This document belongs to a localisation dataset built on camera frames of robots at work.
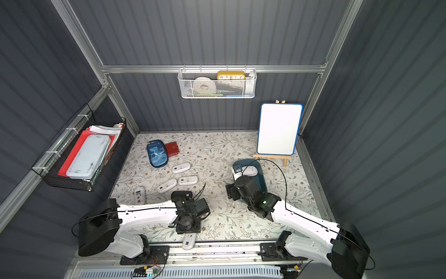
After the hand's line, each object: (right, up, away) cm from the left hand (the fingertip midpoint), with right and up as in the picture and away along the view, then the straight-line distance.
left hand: (195, 233), depth 80 cm
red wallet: (-20, +39, +30) cm, 53 cm away
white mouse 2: (-18, +19, +13) cm, 29 cm away
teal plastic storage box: (+29, +28, +19) cm, 45 cm away
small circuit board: (-20, -11, -9) cm, 25 cm away
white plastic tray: (-43, +38, -10) cm, 58 cm away
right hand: (+20, +25, 0) cm, 32 cm away
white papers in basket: (-37, +48, 0) cm, 60 cm away
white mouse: (-7, +22, +15) cm, 27 cm away
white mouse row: (-12, +28, +20) cm, 36 cm away
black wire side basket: (-49, +34, -18) cm, 62 cm away
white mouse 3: (-31, +15, +9) cm, 35 cm away
